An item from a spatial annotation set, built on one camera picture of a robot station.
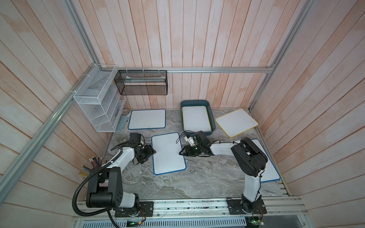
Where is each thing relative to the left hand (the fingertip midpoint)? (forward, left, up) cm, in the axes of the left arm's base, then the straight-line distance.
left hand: (153, 155), depth 89 cm
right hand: (+3, -19, -3) cm, 19 cm away
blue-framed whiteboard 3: (-11, -71, -2) cm, 72 cm away
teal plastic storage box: (+49, -34, +1) cm, 59 cm away
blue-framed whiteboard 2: (0, -9, -4) cm, 10 cm away
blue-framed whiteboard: (+35, +10, -5) cm, 37 cm away
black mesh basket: (+49, +11, +21) cm, 55 cm away
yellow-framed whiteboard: (+32, -30, -1) cm, 44 cm away
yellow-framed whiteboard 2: (+31, -63, -4) cm, 70 cm away
